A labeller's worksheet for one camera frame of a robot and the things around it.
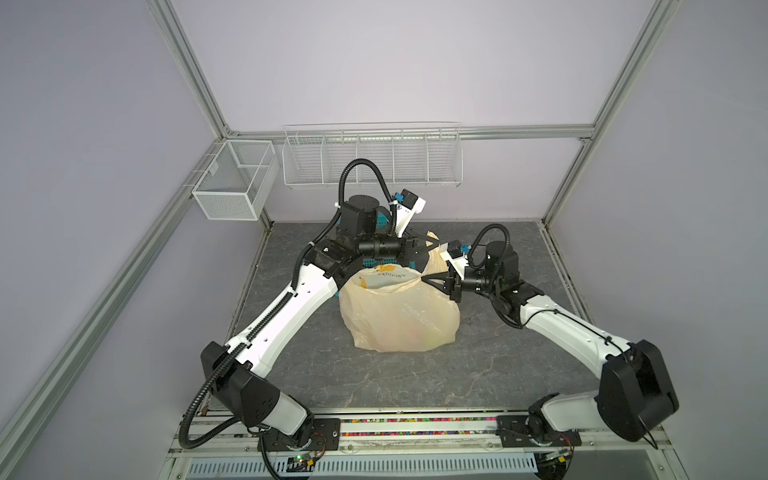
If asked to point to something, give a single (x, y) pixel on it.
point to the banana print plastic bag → (393, 308)
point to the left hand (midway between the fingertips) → (438, 247)
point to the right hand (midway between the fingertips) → (423, 277)
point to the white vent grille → (513, 465)
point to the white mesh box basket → (238, 180)
